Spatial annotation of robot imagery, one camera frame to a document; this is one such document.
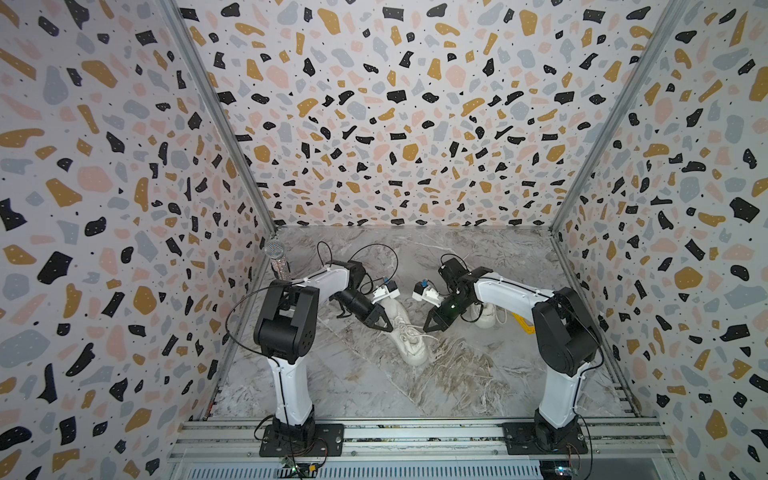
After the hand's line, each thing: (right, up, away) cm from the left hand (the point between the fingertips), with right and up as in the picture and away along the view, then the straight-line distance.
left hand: (390, 328), depth 87 cm
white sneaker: (+6, -2, -1) cm, 7 cm away
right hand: (+11, 0, +1) cm, 11 cm away
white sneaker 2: (+29, +3, +3) cm, 29 cm away
